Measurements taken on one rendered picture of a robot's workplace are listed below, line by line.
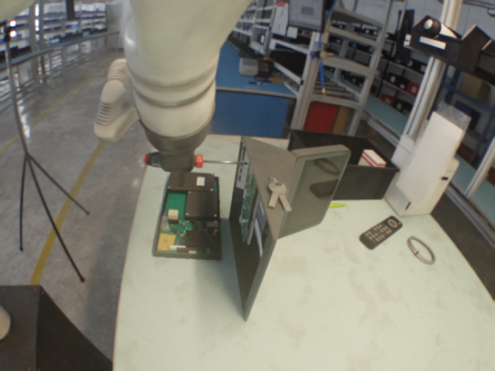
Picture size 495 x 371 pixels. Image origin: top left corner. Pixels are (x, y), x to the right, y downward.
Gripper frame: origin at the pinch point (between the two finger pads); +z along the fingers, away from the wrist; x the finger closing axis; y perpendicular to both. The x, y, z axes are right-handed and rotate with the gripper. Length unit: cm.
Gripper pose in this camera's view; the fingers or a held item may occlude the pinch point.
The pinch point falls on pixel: (165, 161)
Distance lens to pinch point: 42.5
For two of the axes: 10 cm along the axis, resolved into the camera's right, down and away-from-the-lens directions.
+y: 9.8, 0.3, 2.1
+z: -2.1, 2.4, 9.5
